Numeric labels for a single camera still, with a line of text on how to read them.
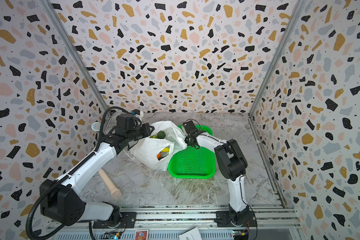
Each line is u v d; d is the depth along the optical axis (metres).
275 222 0.75
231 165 0.54
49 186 0.40
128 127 0.62
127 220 0.74
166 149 0.77
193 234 0.66
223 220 0.73
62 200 0.39
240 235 0.72
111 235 0.70
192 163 0.95
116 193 0.78
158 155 0.78
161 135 1.01
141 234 0.69
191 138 0.75
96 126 0.78
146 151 0.76
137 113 0.73
